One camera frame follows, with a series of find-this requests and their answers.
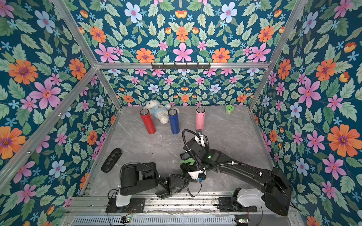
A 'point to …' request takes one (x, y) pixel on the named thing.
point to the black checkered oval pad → (111, 160)
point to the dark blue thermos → (174, 118)
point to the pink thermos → (200, 112)
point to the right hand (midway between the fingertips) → (198, 143)
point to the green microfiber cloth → (190, 160)
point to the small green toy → (229, 108)
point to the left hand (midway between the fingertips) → (195, 157)
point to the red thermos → (147, 119)
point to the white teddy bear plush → (159, 110)
